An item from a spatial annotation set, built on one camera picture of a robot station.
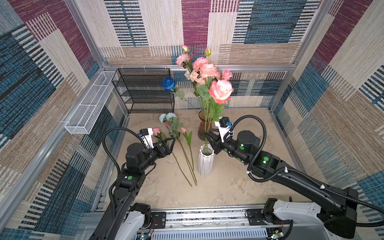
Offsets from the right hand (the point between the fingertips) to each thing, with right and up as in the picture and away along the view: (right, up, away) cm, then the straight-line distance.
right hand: (208, 132), depth 66 cm
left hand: (-17, -4, +5) cm, 19 cm away
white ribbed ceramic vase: (-1, -13, +7) cm, 15 cm away
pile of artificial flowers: (-20, 0, +39) cm, 43 cm away
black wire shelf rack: (-44, +29, +44) cm, 68 cm away
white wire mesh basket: (-74, +6, +25) cm, 78 cm away
